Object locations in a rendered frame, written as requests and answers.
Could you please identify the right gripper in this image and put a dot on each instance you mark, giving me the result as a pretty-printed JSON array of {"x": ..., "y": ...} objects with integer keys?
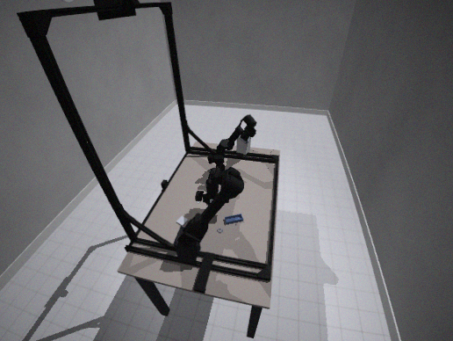
[{"x": 206, "y": 197}]

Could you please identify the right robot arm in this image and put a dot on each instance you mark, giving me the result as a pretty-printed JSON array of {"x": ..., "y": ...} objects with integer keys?
[{"x": 231, "y": 186}]

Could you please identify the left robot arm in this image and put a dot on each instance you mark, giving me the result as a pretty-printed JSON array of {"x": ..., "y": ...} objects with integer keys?
[{"x": 245, "y": 134}]

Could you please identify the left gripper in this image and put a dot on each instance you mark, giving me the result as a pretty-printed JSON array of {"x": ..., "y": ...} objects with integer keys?
[{"x": 219, "y": 161}]

